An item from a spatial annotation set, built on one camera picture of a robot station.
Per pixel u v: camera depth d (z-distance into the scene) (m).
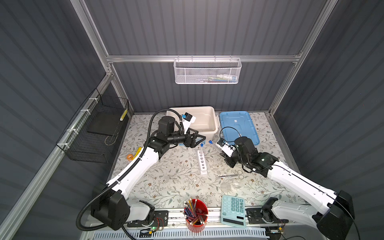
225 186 0.84
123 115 0.82
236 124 1.12
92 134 0.72
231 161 0.68
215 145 0.69
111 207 0.40
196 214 0.67
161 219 0.72
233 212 0.74
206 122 1.13
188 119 0.65
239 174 0.89
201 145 0.83
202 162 0.89
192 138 0.64
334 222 0.38
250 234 0.71
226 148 0.67
